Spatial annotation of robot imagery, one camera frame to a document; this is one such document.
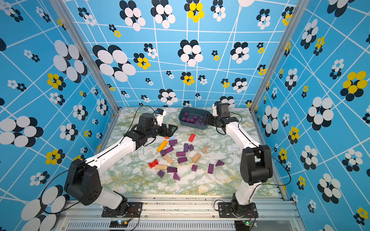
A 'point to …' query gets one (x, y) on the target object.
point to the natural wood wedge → (204, 149)
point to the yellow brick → (162, 146)
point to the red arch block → (151, 165)
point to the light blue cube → (172, 137)
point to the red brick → (191, 137)
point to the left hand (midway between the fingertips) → (173, 125)
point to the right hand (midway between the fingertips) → (209, 118)
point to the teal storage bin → (193, 118)
